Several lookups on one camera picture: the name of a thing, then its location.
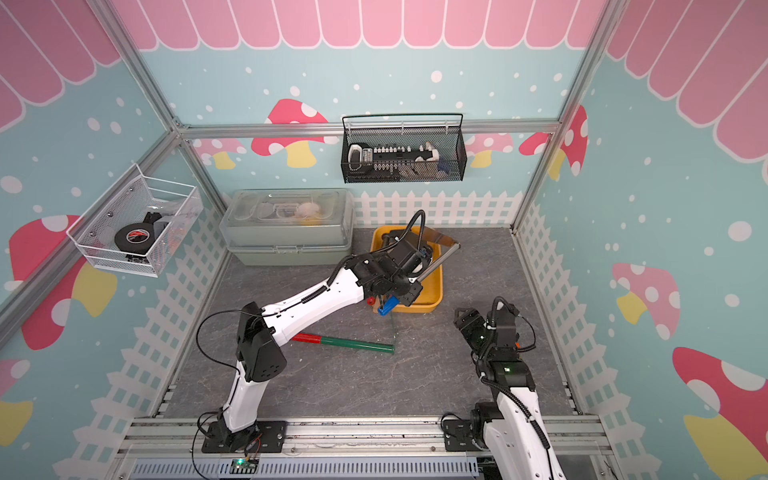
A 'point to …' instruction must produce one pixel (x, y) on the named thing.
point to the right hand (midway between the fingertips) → (460, 314)
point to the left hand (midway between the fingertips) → (410, 290)
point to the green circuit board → (243, 466)
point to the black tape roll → (135, 237)
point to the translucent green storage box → (289, 227)
